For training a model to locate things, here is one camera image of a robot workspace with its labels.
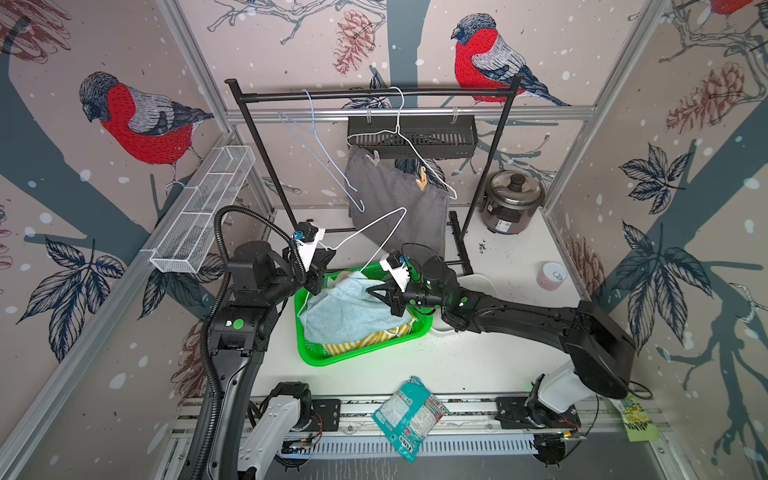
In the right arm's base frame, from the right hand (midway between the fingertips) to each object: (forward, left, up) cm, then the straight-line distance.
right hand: (372, 286), depth 74 cm
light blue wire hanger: (+54, +24, +12) cm, 60 cm away
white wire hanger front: (+13, -8, +14) cm, 21 cm away
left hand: (+2, +8, +14) cm, 16 cm away
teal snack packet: (-25, -10, -18) cm, 32 cm away
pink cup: (+15, -56, -17) cm, 60 cm away
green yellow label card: (-23, -66, -21) cm, 73 cm away
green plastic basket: (-11, +17, -17) cm, 26 cm away
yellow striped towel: (-10, +10, -16) cm, 21 cm away
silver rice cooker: (+37, -44, -4) cm, 57 cm away
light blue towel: (-3, +7, -8) cm, 11 cm away
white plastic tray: (+13, -31, -18) cm, 38 cm away
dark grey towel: (+19, -4, +10) cm, 22 cm away
